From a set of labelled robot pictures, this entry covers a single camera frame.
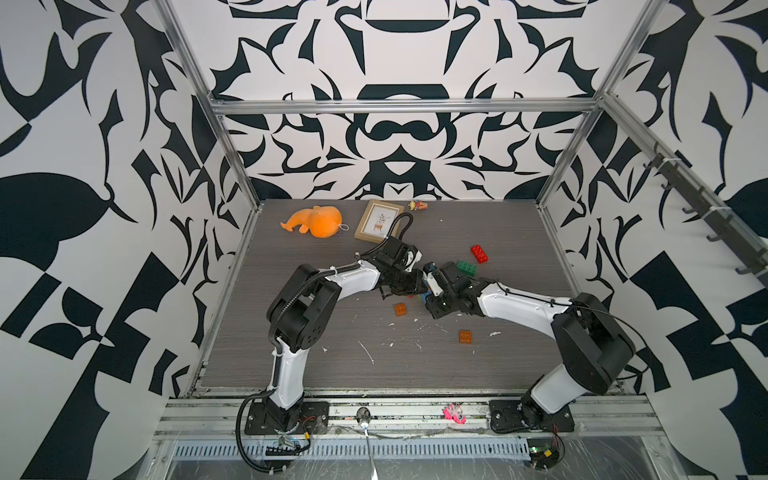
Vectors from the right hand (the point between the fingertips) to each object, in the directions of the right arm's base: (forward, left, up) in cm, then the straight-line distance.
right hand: (428, 299), depth 91 cm
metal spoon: (-30, +19, -3) cm, 36 cm away
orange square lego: (-2, +8, -2) cm, 9 cm away
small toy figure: (+40, 0, -1) cm, 40 cm away
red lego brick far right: (+18, -20, -4) cm, 28 cm away
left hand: (+4, +1, +2) cm, 5 cm away
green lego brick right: (+12, -14, -1) cm, 18 cm away
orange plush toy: (+27, +35, +5) cm, 45 cm away
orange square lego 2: (-10, -10, -3) cm, 15 cm away
